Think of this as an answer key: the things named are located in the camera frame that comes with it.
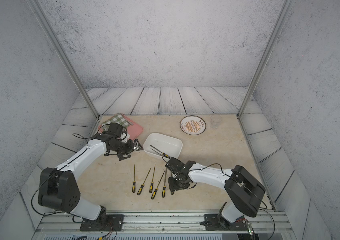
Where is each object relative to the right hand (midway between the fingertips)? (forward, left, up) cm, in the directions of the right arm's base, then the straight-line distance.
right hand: (173, 188), depth 82 cm
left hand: (+17, +19, +11) cm, 28 cm away
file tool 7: (+21, +6, -1) cm, 22 cm away
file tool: (+4, +23, -2) cm, 23 cm away
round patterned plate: (+48, -13, -2) cm, 50 cm away
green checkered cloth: (+53, +45, 0) cm, 69 cm away
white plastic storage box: (+29, +8, -2) cm, 30 cm away
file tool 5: (-1, +6, -2) cm, 6 cm away
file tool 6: (-1, +1, -2) cm, 3 cm away
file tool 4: (0, +10, -2) cm, 10 cm away
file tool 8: (+24, +12, -2) cm, 27 cm away
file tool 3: (+4, +13, -3) cm, 13 cm away
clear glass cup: (+50, -30, +1) cm, 59 cm away
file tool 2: (+2, +18, -2) cm, 18 cm away
